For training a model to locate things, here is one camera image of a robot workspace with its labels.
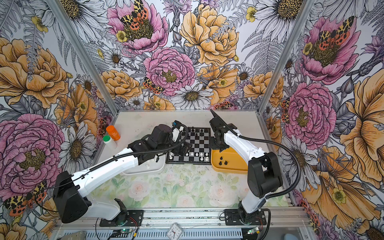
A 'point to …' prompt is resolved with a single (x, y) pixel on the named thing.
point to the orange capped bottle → (113, 133)
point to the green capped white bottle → (110, 143)
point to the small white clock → (174, 232)
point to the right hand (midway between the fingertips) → (217, 150)
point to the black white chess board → (200, 153)
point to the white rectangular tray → (151, 166)
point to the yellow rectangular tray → (228, 161)
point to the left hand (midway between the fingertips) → (183, 146)
